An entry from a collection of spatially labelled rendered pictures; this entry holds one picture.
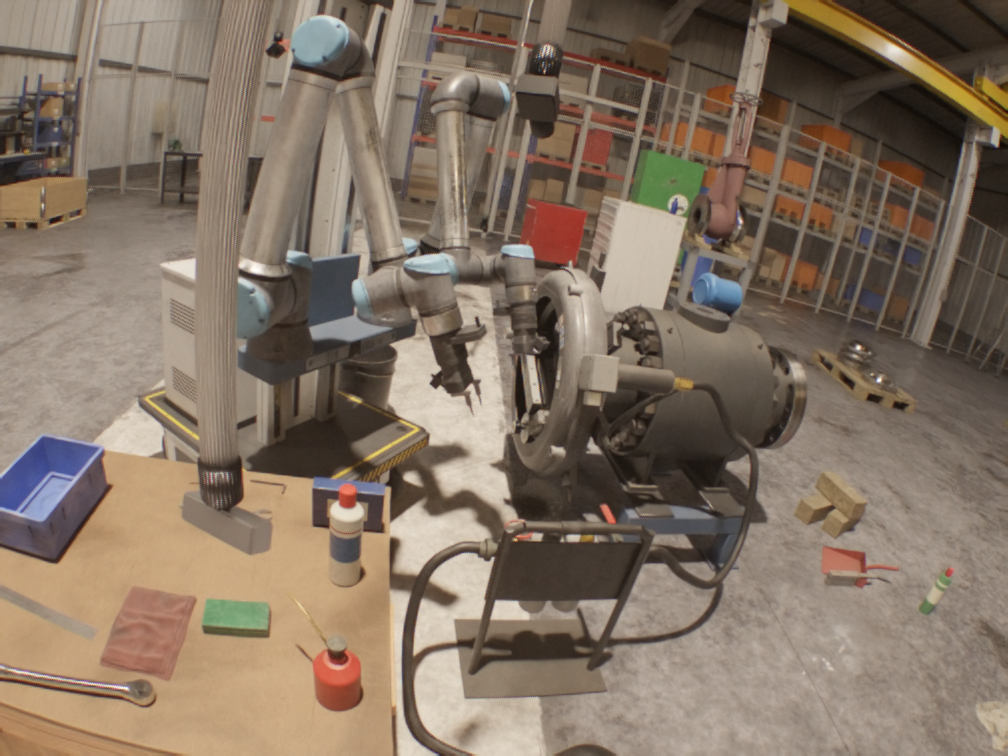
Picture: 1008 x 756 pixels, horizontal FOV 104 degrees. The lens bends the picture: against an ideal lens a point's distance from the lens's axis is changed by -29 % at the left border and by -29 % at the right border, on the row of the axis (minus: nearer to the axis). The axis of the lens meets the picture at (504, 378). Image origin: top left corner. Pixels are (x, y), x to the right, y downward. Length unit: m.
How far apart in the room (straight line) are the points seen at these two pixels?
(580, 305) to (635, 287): 4.13
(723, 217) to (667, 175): 3.18
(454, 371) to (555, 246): 6.15
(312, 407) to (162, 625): 1.16
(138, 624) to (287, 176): 0.93
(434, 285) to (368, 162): 0.34
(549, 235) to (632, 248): 1.77
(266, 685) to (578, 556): 0.79
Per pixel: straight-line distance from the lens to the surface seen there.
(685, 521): 2.10
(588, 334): 1.70
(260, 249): 1.26
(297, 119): 1.22
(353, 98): 1.33
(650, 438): 1.98
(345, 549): 1.09
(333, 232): 1.82
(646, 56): 13.96
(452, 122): 1.66
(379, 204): 1.31
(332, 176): 1.80
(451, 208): 1.59
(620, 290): 5.84
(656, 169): 9.15
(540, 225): 7.20
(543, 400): 1.96
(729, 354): 2.09
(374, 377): 2.48
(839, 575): 2.60
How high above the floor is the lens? 1.30
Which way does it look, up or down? 22 degrees down
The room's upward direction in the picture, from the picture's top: 12 degrees clockwise
